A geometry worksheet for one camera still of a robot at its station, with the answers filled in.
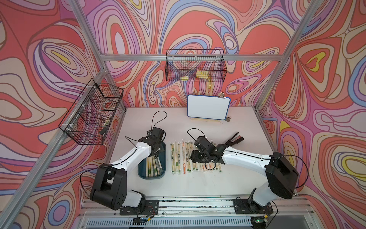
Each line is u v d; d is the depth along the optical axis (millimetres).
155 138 686
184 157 922
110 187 420
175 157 911
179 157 911
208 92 933
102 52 868
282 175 435
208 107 981
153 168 863
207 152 646
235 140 984
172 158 908
